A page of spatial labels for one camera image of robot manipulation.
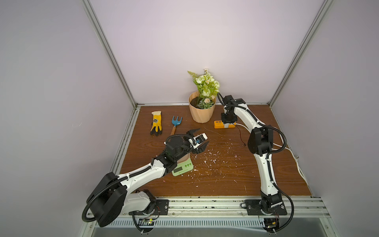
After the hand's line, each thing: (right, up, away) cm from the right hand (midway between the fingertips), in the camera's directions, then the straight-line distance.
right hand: (227, 119), depth 101 cm
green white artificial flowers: (-14, +20, -10) cm, 26 cm away
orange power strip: (-4, -3, +2) cm, 6 cm away
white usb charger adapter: (0, -4, -1) cm, 4 cm away
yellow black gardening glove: (-50, -6, +2) cm, 50 cm away
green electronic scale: (-30, -28, -16) cm, 44 cm away
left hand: (-18, -7, -26) cm, 33 cm away
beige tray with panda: (-29, -23, -15) cm, 40 cm away
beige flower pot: (-20, +3, -2) cm, 20 cm away
